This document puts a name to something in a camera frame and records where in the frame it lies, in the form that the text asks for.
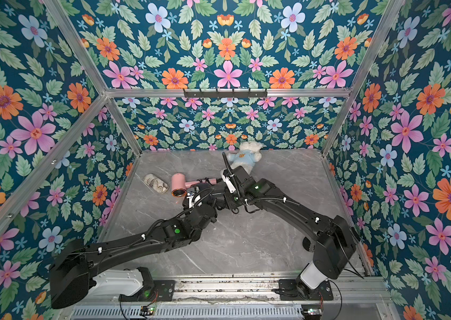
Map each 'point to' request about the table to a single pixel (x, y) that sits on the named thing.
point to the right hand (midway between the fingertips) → (231, 193)
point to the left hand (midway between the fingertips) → (211, 202)
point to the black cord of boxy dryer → (251, 212)
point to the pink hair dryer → (179, 186)
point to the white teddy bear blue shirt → (249, 154)
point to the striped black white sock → (307, 245)
